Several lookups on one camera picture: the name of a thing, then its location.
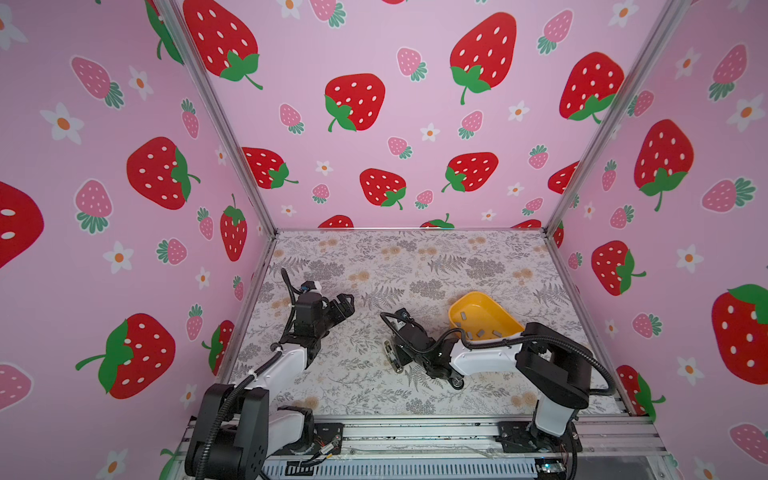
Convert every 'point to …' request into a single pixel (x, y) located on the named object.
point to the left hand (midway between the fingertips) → (344, 300)
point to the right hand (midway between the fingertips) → (394, 342)
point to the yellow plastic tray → (481, 317)
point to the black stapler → (455, 379)
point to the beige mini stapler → (388, 347)
